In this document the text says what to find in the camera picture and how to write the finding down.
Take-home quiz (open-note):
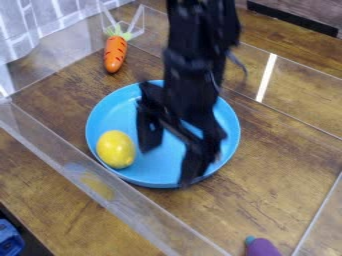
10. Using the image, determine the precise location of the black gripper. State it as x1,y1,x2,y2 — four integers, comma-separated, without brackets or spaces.
136,49,227,187

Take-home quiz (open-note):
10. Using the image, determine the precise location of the blue round tray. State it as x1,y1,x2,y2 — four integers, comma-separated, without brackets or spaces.
85,83,240,188

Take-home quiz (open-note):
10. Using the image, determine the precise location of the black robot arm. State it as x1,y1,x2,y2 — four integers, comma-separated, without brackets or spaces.
136,0,240,187

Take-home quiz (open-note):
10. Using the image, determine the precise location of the purple toy eggplant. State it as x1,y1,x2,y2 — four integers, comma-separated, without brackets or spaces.
244,236,282,256

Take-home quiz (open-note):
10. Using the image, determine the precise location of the yellow toy lemon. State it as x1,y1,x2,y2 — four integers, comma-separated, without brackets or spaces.
96,130,136,169

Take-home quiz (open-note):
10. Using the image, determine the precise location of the orange toy carrot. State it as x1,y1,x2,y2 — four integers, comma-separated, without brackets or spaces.
104,24,132,73

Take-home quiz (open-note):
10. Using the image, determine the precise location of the white checkered curtain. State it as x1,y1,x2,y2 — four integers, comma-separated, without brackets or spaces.
0,0,135,65

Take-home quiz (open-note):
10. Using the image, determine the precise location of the blue plastic object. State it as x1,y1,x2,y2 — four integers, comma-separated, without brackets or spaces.
0,219,25,256

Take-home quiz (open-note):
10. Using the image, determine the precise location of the clear acrylic enclosure wall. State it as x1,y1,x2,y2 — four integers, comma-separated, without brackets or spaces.
0,99,231,256

